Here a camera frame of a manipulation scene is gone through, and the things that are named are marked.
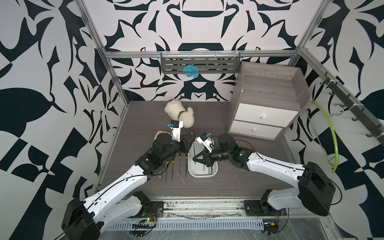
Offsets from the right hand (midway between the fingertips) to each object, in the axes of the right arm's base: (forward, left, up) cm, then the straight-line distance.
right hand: (194, 156), depth 74 cm
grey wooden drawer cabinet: (+28, -42, +13) cm, 52 cm away
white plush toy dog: (+36, +12, -6) cm, 39 cm away
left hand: (+8, 0, +9) cm, 12 cm away
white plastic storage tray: (0, -2, -17) cm, 17 cm away
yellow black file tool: (+5, +5, -12) cm, 14 cm away
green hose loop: (+5, -61, +3) cm, 61 cm away
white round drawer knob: (+19, -38, +6) cm, 43 cm away
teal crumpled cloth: (+47, +1, +17) cm, 50 cm away
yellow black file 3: (0, -10, -17) cm, 19 cm away
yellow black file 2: (0, -5, -17) cm, 18 cm away
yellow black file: (+4, 0, +4) cm, 6 cm away
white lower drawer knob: (+21, -37, -9) cm, 44 cm away
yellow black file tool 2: (+4, +13, -16) cm, 21 cm away
